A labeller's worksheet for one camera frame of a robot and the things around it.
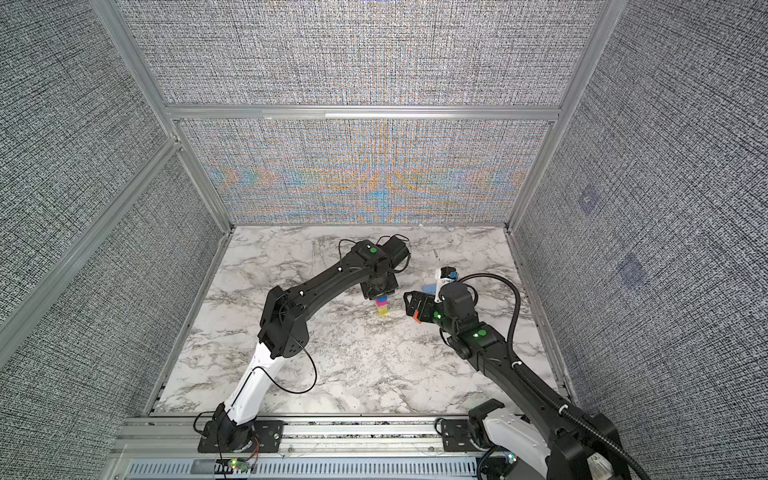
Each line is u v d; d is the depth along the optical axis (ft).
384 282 2.52
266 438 2.41
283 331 1.82
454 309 1.98
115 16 2.31
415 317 2.35
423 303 2.34
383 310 3.09
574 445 1.27
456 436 2.40
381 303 3.01
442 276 2.39
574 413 1.36
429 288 3.36
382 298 2.94
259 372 1.95
